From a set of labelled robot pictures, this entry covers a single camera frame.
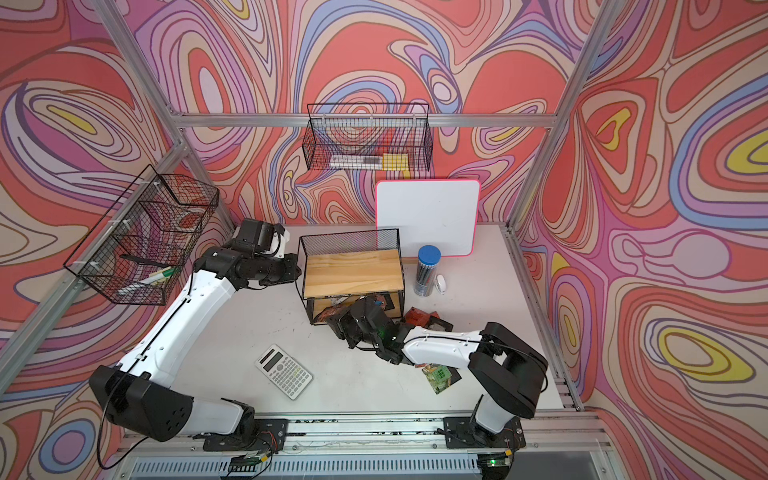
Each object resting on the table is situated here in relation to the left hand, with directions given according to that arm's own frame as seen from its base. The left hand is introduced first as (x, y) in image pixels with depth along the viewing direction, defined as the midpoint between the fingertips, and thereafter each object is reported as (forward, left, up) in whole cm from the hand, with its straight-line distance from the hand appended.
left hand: (304, 270), depth 78 cm
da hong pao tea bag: (-3, -32, -21) cm, 38 cm away
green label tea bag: (-20, -37, -23) cm, 48 cm away
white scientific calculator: (-19, +7, -22) cm, 30 cm away
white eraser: (+9, -40, -19) cm, 46 cm away
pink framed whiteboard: (+26, -40, -3) cm, 48 cm away
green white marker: (-5, +34, +4) cm, 35 cm away
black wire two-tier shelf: (+6, -7, -8) cm, 13 cm away
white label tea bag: (-5, -39, -21) cm, 44 cm away
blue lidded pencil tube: (+8, -34, -4) cm, 35 cm away
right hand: (-11, -5, -10) cm, 16 cm away
